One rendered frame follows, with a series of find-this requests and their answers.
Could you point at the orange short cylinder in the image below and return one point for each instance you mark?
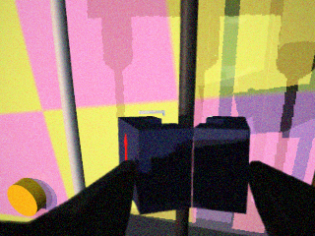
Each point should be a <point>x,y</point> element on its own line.
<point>26,196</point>

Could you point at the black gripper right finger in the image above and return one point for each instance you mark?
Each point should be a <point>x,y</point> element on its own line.
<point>286,205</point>

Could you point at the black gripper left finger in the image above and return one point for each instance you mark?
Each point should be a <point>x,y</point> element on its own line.
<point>101,209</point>

